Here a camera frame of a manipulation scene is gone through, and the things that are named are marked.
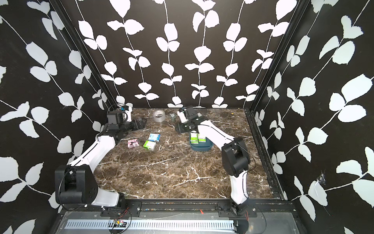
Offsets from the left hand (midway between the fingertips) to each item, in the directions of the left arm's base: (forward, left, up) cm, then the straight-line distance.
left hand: (140, 118), depth 87 cm
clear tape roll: (+19, -6, -20) cm, 28 cm away
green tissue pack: (-5, -39, -17) cm, 42 cm away
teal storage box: (-9, -38, -21) cm, 44 cm away
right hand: (-2, -22, -5) cm, 23 cm away
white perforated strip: (-52, -10, -20) cm, 57 cm away
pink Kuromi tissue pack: (-7, +9, -18) cm, 21 cm away
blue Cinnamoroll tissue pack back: (-2, -5, -19) cm, 20 cm away
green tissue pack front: (-6, -33, -15) cm, 37 cm away
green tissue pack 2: (-8, -3, -18) cm, 20 cm away
